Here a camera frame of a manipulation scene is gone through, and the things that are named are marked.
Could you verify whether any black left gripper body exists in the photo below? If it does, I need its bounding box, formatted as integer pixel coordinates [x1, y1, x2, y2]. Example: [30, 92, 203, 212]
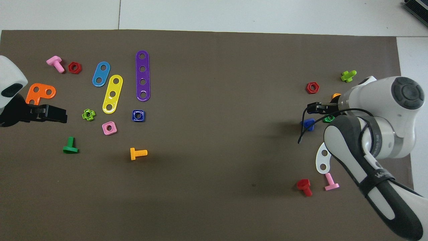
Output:
[0, 95, 45, 128]

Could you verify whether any blue plastic bolt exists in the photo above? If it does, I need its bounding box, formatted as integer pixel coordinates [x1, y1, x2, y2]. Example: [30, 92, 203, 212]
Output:
[300, 118, 316, 132]

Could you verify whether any orange angled three-hole plate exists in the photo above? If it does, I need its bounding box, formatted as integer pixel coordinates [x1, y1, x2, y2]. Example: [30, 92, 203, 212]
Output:
[25, 83, 57, 106]

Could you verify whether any green plastic bolt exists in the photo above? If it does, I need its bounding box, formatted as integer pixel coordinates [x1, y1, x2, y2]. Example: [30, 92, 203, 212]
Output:
[63, 137, 79, 154]

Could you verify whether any pink plastic bolt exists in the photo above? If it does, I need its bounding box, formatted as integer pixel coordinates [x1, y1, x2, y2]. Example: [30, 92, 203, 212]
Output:
[46, 56, 65, 73]
[324, 173, 340, 191]

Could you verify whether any pink square plastic nut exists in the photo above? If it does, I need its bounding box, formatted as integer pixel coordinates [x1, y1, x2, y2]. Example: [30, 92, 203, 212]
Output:
[102, 121, 118, 136]

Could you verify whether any blue two-hole plate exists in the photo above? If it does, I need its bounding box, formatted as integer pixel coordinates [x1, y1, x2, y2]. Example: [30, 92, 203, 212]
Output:
[92, 61, 111, 87]

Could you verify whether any yellow three-hole plate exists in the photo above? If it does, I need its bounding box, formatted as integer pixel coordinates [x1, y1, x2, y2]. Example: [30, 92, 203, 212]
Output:
[102, 74, 123, 114]

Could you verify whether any orange plastic bolt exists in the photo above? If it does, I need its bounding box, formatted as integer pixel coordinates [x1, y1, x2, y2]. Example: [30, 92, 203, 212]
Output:
[130, 147, 148, 161]

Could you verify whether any purple four-hole plate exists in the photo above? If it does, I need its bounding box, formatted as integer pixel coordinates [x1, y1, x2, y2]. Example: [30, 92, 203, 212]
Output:
[135, 50, 151, 102]

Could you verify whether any brown table mat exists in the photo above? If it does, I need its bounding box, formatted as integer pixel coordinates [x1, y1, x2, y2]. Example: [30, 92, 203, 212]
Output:
[0, 29, 415, 241]

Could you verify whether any red plastic bolt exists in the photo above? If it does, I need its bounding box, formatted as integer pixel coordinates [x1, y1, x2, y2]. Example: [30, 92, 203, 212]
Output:
[297, 179, 313, 197]

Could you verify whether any white curved perforated plate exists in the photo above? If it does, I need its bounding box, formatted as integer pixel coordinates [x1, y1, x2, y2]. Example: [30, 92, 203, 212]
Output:
[315, 142, 333, 174]

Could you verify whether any lime green cross bolt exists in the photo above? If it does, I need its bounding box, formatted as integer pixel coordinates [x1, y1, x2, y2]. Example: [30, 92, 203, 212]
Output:
[340, 70, 357, 83]

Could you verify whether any dark ribbed metal box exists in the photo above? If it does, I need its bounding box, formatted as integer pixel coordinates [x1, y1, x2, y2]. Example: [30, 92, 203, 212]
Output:
[403, 0, 428, 20]

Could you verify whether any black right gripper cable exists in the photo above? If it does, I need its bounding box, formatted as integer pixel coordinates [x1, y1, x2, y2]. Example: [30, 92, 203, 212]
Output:
[298, 102, 373, 144]

